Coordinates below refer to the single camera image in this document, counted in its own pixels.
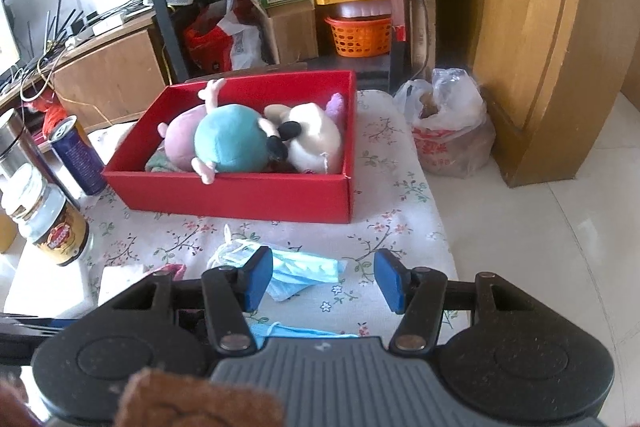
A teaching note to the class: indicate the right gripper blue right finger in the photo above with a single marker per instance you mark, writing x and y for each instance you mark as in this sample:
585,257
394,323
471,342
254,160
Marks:
418,295

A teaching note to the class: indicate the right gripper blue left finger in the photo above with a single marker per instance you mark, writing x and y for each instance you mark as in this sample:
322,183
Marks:
229,293

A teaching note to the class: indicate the blue face mask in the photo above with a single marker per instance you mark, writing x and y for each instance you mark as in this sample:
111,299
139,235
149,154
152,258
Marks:
293,270

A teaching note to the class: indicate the pink blue pig plush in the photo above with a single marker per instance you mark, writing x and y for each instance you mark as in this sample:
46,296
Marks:
212,138

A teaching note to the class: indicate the white mouse plush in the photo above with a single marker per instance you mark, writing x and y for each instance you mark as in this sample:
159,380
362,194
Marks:
304,136

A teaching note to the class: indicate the floral tablecloth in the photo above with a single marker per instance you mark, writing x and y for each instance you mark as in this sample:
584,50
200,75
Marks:
393,209

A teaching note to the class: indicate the red cardboard box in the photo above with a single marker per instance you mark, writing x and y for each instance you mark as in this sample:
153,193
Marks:
294,197

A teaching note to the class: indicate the white green patterned cloth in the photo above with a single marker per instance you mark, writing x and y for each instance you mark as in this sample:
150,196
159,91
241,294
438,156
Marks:
159,162

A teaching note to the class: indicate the white plastic bag on floor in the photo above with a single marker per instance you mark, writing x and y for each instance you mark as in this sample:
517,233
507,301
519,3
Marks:
449,122

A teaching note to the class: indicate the glass jar with label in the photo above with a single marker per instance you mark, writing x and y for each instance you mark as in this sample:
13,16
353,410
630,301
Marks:
45,217

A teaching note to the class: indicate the purple fluffy towel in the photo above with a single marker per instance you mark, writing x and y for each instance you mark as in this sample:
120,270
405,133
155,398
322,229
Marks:
336,110

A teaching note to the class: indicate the blue drink can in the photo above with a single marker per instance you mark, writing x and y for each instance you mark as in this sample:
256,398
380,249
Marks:
71,144

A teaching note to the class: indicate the wooden stool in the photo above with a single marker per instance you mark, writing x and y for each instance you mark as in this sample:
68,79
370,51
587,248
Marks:
266,70

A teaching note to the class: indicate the wooden TV stand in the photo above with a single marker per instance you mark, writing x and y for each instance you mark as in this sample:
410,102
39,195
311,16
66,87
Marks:
108,79

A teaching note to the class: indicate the red white plastic bag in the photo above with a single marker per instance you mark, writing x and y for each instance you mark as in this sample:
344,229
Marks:
225,37

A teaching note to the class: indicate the stainless steel thermos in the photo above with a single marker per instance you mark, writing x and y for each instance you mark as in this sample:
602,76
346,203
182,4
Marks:
17,148

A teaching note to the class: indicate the orange plastic basket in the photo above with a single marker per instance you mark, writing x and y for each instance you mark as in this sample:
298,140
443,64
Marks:
360,37

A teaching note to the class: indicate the brown cardboard box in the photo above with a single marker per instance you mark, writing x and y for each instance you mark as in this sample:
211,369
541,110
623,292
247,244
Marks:
290,31

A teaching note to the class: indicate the white power strip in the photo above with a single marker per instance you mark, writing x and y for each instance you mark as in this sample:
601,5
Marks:
95,25

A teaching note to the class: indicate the black wifi router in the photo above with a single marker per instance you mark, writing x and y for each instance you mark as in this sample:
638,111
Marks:
57,24

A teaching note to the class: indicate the wooden cabinet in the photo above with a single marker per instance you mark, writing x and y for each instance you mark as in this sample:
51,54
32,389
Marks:
549,70

